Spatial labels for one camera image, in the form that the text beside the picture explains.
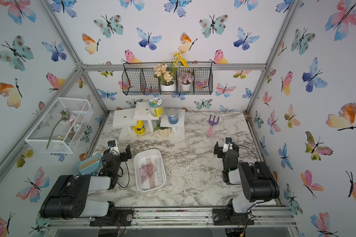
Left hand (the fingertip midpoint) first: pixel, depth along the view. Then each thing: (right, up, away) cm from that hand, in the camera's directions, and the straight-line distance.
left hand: (122, 144), depth 90 cm
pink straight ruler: (+18, -19, -4) cm, 26 cm away
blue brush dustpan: (-19, -13, 0) cm, 23 cm away
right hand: (+63, +2, +1) cm, 63 cm away
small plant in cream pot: (+23, +8, +8) cm, 25 cm away
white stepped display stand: (0, +15, +5) cm, 16 cm away
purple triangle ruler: (+14, -16, -2) cm, 22 cm away
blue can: (+31, +18, -3) cm, 36 cm away
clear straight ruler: (+22, -15, 0) cm, 27 cm away
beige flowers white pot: (+27, +37, +3) cm, 46 cm away
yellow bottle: (+7, +9, +10) cm, 16 cm away
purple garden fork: (+58, +13, +24) cm, 64 cm away
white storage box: (+11, -7, -1) cm, 13 cm away
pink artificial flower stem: (-22, +17, -15) cm, 32 cm away
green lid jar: (+22, +22, -9) cm, 32 cm away
